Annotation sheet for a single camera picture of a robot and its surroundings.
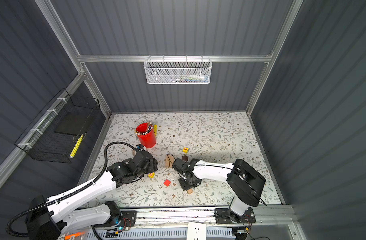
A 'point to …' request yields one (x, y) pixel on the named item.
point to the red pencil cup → (146, 134)
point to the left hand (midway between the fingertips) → (153, 163)
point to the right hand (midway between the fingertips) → (187, 187)
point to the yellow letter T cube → (185, 149)
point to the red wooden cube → (167, 182)
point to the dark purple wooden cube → (185, 158)
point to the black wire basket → (54, 133)
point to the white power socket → (196, 231)
